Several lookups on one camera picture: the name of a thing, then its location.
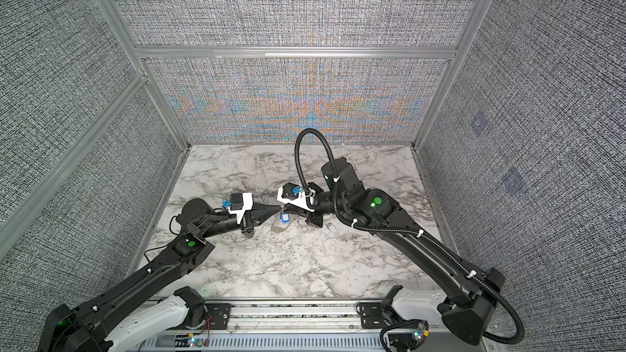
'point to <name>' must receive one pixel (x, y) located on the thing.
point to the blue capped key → (285, 217)
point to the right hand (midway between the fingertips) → (287, 201)
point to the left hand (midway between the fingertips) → (278, 207)
